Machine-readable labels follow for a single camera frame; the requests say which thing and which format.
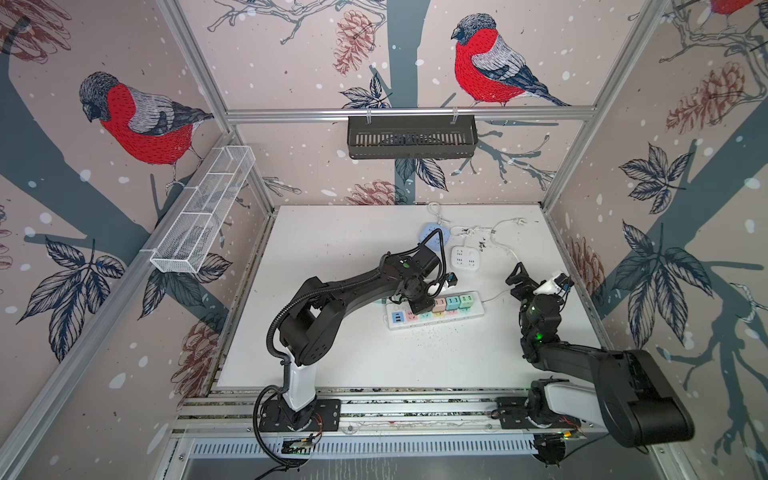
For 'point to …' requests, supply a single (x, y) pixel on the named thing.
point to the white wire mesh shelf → (183, 245)
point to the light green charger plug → (466, 301)
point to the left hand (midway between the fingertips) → (428, 302)
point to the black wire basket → (412, 136)
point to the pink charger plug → (439, 305)
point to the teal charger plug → (452, 303)
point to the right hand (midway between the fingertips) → (528, 273)
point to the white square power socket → (465, 257)
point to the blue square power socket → (429, 228)
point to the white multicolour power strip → (400, 315)
